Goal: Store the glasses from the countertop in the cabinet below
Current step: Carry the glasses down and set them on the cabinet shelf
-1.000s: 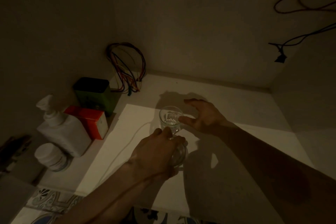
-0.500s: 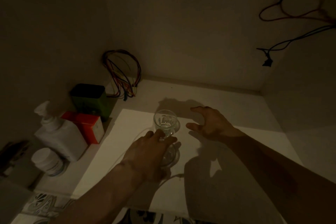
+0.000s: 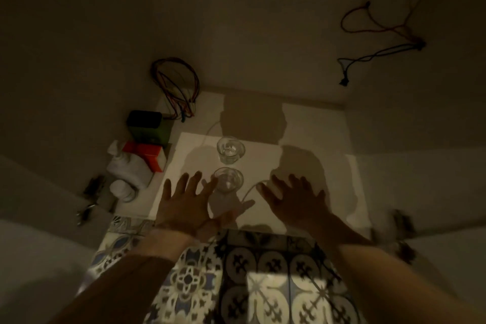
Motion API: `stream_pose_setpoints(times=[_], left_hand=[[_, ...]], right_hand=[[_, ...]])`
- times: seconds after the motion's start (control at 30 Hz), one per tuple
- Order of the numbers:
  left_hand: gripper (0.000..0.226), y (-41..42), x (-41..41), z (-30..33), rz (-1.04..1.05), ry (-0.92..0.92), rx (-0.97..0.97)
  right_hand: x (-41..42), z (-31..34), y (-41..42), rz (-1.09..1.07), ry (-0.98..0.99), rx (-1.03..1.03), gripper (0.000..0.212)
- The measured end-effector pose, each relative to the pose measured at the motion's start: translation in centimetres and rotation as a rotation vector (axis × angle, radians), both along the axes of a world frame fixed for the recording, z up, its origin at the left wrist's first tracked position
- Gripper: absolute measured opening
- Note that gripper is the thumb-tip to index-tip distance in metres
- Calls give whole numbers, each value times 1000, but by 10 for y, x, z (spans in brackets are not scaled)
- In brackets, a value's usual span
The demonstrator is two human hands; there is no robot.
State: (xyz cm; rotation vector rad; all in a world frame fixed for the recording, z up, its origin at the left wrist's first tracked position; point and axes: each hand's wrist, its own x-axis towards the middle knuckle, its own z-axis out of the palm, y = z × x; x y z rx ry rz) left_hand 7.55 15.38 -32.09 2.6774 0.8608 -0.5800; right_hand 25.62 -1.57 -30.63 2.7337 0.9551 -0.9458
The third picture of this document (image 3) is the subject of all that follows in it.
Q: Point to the bunch of keys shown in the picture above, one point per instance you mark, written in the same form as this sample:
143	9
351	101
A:
84	215

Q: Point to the person's left thumb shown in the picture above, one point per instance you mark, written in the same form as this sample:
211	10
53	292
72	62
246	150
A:
236	209

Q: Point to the small round white bottle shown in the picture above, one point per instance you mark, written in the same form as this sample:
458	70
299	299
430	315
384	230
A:
123	190

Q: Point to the person's left middle finger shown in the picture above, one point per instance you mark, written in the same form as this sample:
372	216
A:
195	183

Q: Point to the white square board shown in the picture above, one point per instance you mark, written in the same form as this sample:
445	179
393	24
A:
265	153

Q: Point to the red and white box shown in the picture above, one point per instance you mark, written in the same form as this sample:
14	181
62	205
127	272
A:
148	156

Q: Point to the person's left little finger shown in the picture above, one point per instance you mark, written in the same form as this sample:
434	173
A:
166	192

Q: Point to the person's right forearm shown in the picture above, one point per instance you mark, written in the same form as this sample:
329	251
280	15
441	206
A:
391	278

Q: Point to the dark blurred object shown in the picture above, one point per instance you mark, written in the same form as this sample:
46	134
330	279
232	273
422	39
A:
403	232

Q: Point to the dark green box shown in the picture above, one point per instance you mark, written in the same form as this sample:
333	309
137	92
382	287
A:
148	127

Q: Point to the person's left forearm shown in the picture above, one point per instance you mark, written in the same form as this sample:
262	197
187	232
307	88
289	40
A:
125	282

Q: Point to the person's right little finger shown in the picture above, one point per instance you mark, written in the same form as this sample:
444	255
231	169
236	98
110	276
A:
322	200

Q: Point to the clear glass beaker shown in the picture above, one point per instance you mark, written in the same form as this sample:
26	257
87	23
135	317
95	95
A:
230	150
231	178

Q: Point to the person's right hand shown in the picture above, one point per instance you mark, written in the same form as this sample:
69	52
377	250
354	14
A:
300	206

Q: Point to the person's right thumb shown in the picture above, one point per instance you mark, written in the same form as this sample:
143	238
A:
265	192

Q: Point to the person's right middle finger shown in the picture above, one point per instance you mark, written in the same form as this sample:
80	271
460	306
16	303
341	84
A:
294	184

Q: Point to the white pump bottle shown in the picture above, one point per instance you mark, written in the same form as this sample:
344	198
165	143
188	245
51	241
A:
123	168

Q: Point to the person's left hand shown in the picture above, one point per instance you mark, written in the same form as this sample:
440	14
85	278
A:
186	210

